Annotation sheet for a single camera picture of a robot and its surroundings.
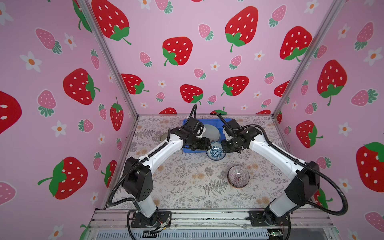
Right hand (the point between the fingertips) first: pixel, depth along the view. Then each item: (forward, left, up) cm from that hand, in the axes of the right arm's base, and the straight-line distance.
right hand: (222, 148), depth 82 cm
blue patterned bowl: (-1, +3, -5) cm, 6 cm away
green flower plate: (+22, +7, -14) cm, 27 cm away
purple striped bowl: (-11, -10, -12) cm, 19 cm away
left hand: (-1, +8, +1) cm, 8 cm away
